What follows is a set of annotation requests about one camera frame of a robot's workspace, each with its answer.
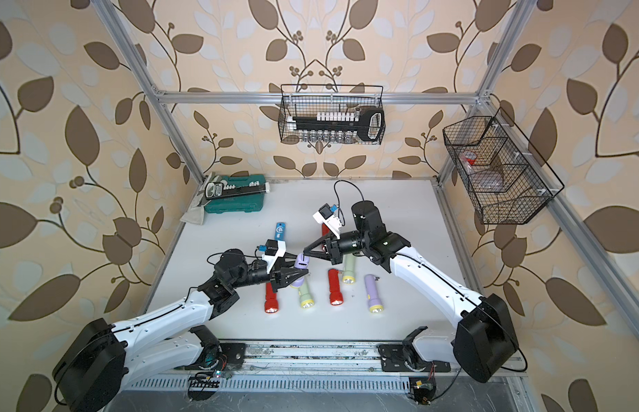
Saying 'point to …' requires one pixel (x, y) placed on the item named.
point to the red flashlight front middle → (336, 296)
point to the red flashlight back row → (325, 230)
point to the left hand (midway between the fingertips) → (301, 262)
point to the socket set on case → (215, 190)
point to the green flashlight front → (306, 295)
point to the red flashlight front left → (271, 300)
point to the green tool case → (248, 203)
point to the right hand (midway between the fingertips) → (307, 252)
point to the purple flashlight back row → (300, 262)
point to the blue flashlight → (280, 229)
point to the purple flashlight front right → (375, 305)
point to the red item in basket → (471, 157)
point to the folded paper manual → (196, 212)
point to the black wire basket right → (506, 178)
